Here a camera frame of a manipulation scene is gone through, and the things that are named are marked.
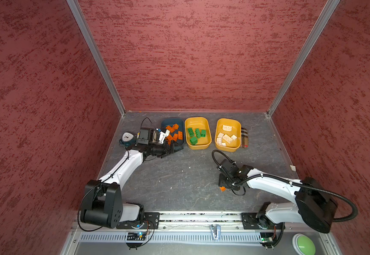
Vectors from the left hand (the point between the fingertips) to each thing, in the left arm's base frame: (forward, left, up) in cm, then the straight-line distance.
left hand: (177, 152), depth 81 cm
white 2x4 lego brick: (+29, -33, -14) cm, 46 cm away
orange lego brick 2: (+21, +3, -15) cm, 26 cm away
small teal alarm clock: (+16, +33, -11) cm, 39 cm away
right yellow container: (+23, -33, -15) cm, 43 cm away
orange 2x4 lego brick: (+28, +7, -15) cm, 32 cm away
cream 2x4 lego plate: (+19, -32, -14) cm, 39 cm away
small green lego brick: (+16, -9, -11) cm, 21 cm away
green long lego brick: (+23, -12, -13) cm, 29 cm away
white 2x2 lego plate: (+15, -29, -14) cm, 36 cm away
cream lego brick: (+23, -28, -15) cm, 39 cm away
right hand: (-12, -25, -16) cm, 32 cm away
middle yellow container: (+32, -16, -13) cm, 38 cm away
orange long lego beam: (+18, +7, -14) cm, 24 cm away
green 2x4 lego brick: (+24, -7, -14) cm, 29 cm away
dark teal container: (+24, 0, -13) cm, 28 cm away
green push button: (-38, -56, -14) cm, 69 cm away
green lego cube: (+24, -16, -14) cm, 32 cm away
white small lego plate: (+21, -37, -15) cm, 44 cm away
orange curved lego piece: (-14, -24, -14) cm, 31 cm away
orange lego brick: (+29, +4, -14) cm, 32 cm away
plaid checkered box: (+15, -42, -13) cm, 46 cm away
